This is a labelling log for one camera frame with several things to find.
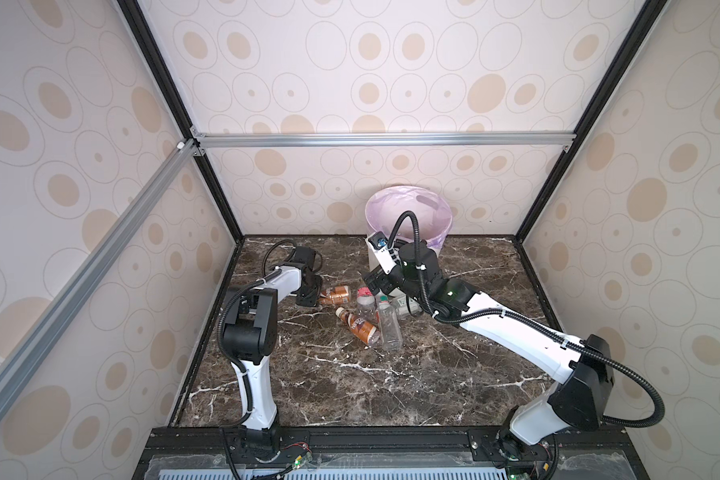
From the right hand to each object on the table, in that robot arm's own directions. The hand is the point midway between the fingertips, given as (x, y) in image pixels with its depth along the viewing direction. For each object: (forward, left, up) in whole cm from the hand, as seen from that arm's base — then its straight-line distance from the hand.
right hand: (376, 256), depth 75 cm
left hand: (+10, +16, -25) cm, 31 cm away
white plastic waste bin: (+22, -19, -12) cm, 31 cm away
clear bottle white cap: (-4, -4, -29) cm, 30 cm away
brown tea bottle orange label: (-7, +4, -25) cm, 26 cm away
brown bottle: (+5, +13, -25) cm, 28 cm away
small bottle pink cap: (+4, +3, -28) cm, 29 cm away
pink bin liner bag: (+25, -19, -6) cm, 32 cm away
